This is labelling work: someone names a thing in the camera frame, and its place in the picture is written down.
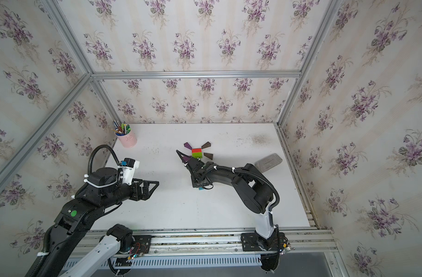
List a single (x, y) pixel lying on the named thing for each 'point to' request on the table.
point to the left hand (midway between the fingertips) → (151, 182)
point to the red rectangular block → (196, 150)
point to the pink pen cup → (129, 140)
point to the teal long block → (200, 188)
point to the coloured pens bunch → (121, 129)
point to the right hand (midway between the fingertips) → (200, 183)
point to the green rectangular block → (197, 154)
